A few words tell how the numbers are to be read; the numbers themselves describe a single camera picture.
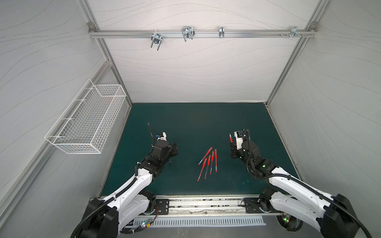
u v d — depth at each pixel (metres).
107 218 0.39
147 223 0.69
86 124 0.69
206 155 0.91
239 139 0.70
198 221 0.70
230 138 0.82
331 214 0.40
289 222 0.72
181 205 0.75
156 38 0.79
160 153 0.61
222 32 0.78
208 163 0.88
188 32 0.77
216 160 0.89
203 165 0.88
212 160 0.89
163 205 0.73
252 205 0.73
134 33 1.07
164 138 0.76
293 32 0.77
